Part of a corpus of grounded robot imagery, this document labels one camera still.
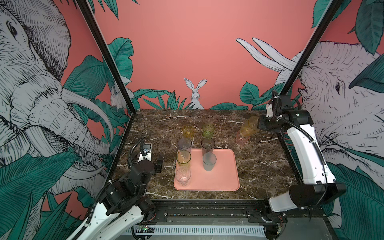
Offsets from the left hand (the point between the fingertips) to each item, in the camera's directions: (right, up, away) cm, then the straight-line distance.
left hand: (148, 153), depth 68 cm
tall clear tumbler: (+14, -16, +16) cm, 27 cm away
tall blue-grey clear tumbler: (+14, 0, +33) cm, 36 cm away
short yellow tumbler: (+16, +8, +38) cm, 42 cm away
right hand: (+53, +15, +6) cm, 56 cm away
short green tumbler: (+31, +9, +39) cm, 51 cm away
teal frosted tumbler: (+30, -9, +23) cm, 39 cm away
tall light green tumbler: (+15, -5, +12) cm, 20 cm away
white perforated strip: (+44, -38, +3) cm, 58 cm away
